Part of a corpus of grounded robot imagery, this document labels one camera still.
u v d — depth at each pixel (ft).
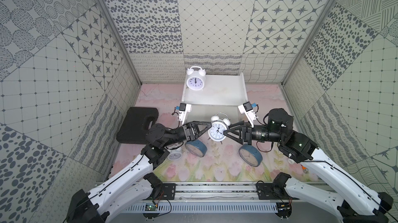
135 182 1.62
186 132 1.76
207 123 1.79
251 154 2.52
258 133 1.71
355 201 1.29
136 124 3.15
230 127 1.95
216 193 2.49
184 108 1.91
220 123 1.87
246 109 1.78
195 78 2.24
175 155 2.68
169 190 2.44
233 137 1.79
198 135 1.75
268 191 2.40
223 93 2.32
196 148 2.52
